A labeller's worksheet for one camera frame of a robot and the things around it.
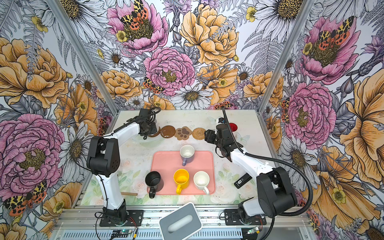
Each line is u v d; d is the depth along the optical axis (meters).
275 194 0.43
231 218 0.74
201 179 0.86
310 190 0.41
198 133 1.08
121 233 0.71
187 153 0.97
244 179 0.83
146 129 0.85
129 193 0.82
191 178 0.83
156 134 1.08
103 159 0.53
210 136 0.78
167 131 1.09
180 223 0.72
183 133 1.08
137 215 0.75
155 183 0.85
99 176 0.55
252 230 0.72
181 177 0.86
